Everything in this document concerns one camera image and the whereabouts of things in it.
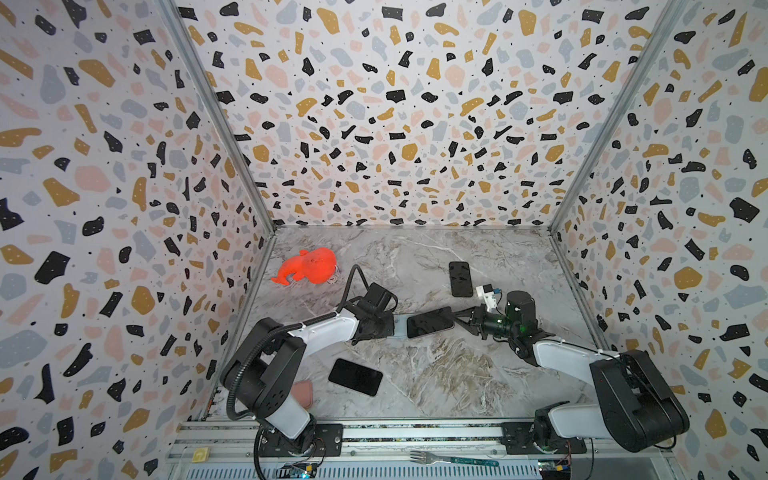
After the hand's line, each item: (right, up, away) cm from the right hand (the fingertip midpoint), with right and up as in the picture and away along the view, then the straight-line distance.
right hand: (448, 313), depth 82 cm
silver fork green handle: (-7, -33, -11) cm, 35 cm away
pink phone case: (-40, -22, 0) cm, 46 cm away
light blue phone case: (-13, -5, +10) cm, 17 cm away
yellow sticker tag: (-60, -31, -12) cm, 69 cm away
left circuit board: (-37, -35, -12) cm, 52 cm away
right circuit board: (+23, -35, -10) cm, 44 cm away
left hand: (-16, -5, +8) cm, 19 cm away
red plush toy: (-42, +12, +18) cm, 47 cm away
